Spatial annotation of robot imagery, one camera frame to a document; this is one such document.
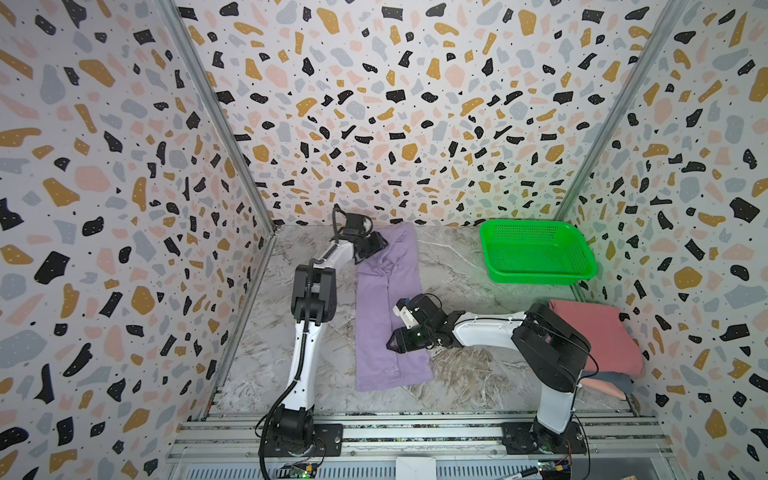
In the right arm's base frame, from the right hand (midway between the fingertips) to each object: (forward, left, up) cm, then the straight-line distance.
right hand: (388, 340), depth 87 cm
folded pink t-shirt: (-3, -62, +4) cm, 62 cm away
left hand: (+39, +3, +2) cm, 39 cm away
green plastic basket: (+38, -54, -4) cm, 66 cm away
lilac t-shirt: (+22, +3, -2) cm, 22 cm away
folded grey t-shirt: (-10, -66, -3) cm, 66 cm away
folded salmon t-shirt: (-11, -59, -3) cm, 60 cm away
